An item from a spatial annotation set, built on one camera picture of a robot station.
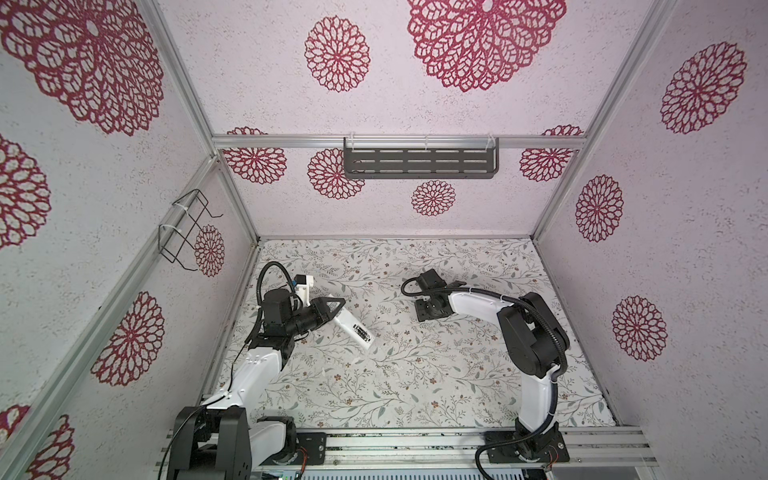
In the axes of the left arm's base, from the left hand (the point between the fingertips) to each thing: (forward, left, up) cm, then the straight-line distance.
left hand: (343, 306), depth 82 cm
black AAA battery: (-6, -5, -3) cm, 9 cm away
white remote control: (-5, -3, -1) cm, 6 cm away
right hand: (+9, -25, -15) cm, 30 cm away
